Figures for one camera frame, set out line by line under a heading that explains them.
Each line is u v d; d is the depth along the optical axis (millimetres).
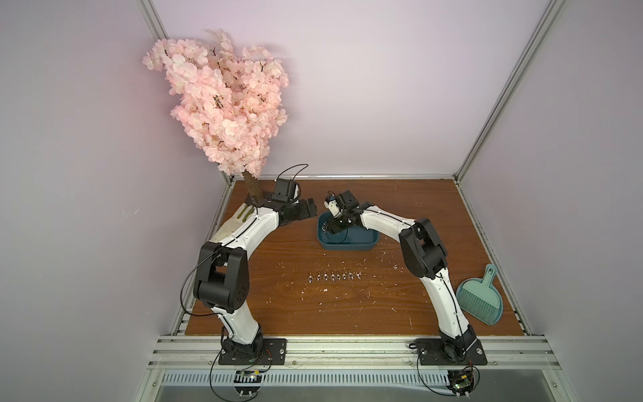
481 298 816
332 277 875
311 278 875
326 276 876
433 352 729
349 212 804
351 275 876
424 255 586
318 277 875
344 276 875
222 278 467
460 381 697
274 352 731
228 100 648
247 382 722
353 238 1032
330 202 930
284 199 714
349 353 742
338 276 876
